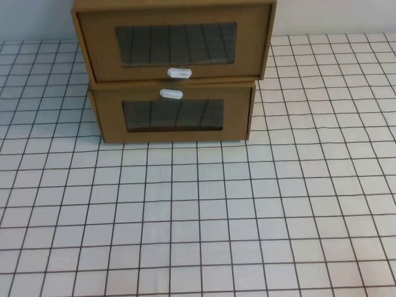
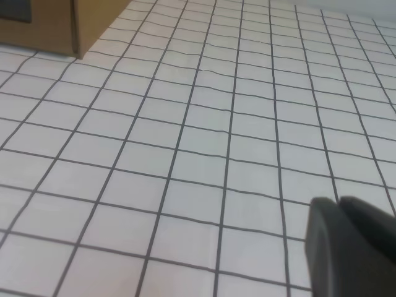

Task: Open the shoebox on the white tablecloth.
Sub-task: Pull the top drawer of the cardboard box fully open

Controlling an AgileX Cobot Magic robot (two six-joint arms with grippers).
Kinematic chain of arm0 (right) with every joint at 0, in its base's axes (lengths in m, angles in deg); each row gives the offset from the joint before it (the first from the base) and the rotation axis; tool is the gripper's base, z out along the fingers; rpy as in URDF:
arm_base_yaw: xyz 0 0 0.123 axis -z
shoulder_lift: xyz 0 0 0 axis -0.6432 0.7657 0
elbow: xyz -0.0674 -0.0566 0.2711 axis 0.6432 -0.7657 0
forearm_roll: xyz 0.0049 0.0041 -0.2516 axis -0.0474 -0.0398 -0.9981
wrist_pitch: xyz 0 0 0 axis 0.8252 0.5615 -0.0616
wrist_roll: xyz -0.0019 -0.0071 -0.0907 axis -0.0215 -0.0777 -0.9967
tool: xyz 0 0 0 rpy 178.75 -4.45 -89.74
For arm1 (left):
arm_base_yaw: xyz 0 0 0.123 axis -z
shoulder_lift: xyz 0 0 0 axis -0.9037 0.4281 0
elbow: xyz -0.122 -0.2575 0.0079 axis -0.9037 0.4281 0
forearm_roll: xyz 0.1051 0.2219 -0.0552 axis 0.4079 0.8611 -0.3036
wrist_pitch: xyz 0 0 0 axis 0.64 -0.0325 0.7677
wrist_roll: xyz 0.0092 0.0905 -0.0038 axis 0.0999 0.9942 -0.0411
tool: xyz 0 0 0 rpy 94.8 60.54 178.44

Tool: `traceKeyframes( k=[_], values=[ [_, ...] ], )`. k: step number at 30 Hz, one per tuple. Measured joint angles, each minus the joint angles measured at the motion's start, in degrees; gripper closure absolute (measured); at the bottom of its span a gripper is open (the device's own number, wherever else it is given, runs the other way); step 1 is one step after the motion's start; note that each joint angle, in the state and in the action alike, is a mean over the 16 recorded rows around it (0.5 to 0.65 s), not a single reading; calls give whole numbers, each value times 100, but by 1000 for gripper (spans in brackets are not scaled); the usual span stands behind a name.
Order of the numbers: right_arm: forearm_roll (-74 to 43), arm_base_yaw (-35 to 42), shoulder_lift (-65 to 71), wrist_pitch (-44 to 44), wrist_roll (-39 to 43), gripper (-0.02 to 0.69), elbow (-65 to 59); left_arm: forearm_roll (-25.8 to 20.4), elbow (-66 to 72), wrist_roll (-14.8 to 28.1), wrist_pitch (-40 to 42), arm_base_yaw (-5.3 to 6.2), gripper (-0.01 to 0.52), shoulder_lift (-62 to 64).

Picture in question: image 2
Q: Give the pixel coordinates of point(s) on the white grid tablecloth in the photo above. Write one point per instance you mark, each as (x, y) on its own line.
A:
(180, 155)

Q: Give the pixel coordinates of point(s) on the lower brown cardboard shoebox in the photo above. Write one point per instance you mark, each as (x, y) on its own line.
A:
(68, 27)

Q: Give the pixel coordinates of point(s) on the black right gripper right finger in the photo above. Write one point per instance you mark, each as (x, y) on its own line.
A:
(372, 271)

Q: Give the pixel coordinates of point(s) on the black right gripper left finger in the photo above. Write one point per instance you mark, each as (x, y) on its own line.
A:
(334, 251)

